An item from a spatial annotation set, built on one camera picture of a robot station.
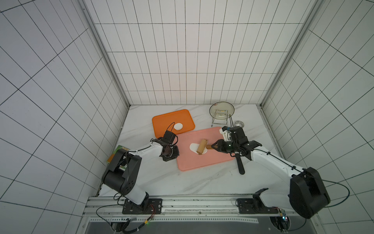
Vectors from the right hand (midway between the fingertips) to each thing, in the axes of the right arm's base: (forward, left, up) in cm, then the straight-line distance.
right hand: (208, 147), depth 83 cm
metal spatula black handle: (-4, -20, -10) cm, 23 cm away
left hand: (-3, +20, -10) cm, 23 cm away
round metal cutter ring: (+26, -24, -10) cm, 37 cm away
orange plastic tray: (+25, +23, -9) cm, 35 cm away
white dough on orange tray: (+22, +21, -11) cm, 33 cm away
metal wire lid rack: (+27, -10, -5) cm, 29 cm away
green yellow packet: (+1, +59, -10) cm, 60 cm away
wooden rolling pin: (+5, +3, -7) cm, 9 cm away
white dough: (+5, +8, -10) cm, 13 cm away
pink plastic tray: (-4, +12, -11) cm, 16 cm away
